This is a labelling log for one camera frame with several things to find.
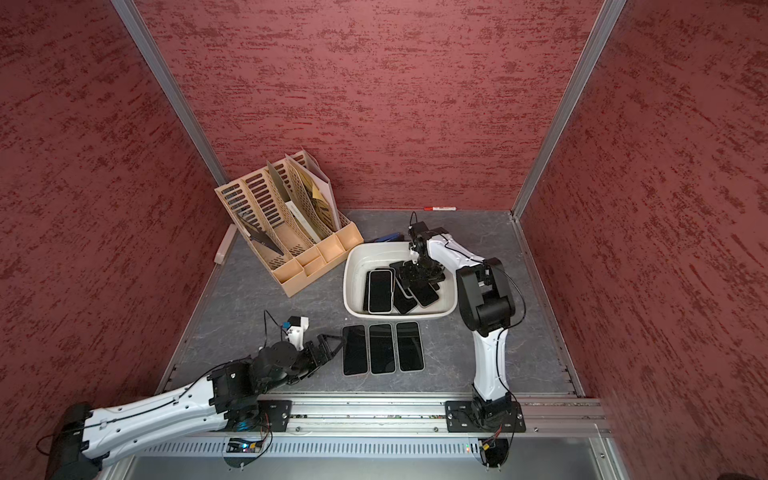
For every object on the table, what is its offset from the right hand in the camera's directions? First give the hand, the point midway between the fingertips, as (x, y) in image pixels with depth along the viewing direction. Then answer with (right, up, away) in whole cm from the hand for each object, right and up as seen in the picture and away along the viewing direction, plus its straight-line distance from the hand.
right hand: (419, 285), depth 96 cm
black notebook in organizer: (-58, +16, +13) cm, 61 cm away
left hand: (-23, -15, -20) cm, 34 cm away
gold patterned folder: (-32, +29, -5) cm, 43 cm away
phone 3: (-5, -4, -2) cm, 7 cm away
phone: (-13, -2, -4) cm, 14 cm away
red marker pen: (+9, +29, +28) cm, 41 cm away
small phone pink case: (+2, -3, 0) cm, 3 cm away
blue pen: (-9, +17, +14) cm, 23 cm away
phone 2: (-12, -18, -11) cm, 24 cm away
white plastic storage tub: (-19, +9, +7) cm, 22 cm away
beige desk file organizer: (-39, +24, -12) cm, 47 cm away
